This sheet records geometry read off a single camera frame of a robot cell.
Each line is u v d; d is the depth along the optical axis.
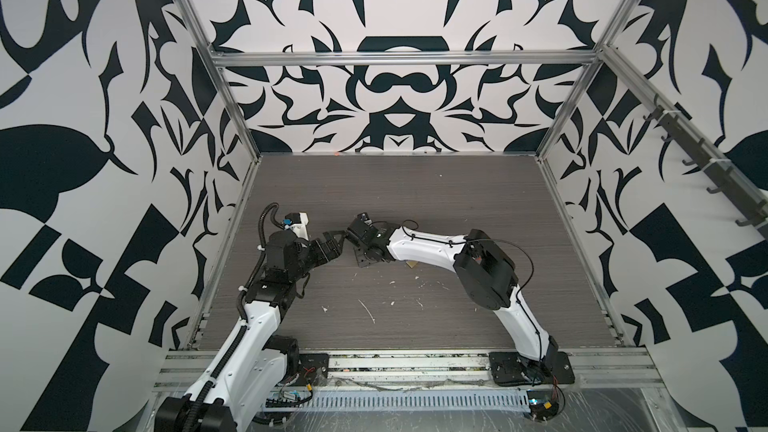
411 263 0.63
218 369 0.44
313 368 0.74
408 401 0.71
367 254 0.72
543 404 0.71
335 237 0.74
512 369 0.74
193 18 0.82
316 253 0.72
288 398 0.69
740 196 0.54
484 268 0.57
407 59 0.92
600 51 0.89
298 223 0.74
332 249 0.72
